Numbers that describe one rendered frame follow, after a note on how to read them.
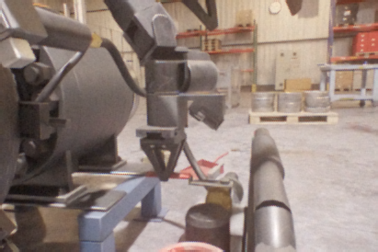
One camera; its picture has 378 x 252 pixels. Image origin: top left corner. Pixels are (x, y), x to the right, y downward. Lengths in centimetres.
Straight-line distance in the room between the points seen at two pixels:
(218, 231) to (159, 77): 26
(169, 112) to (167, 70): 7
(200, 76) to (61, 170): 71
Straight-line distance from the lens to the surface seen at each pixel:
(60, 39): 72
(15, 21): 59
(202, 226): 30
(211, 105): 45
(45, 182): 114
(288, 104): 449
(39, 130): 68
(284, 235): 19
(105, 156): 138
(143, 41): 50
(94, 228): 97
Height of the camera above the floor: 64
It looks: 9 degrees down
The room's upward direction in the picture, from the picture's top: 2 degrees counter-clockwise
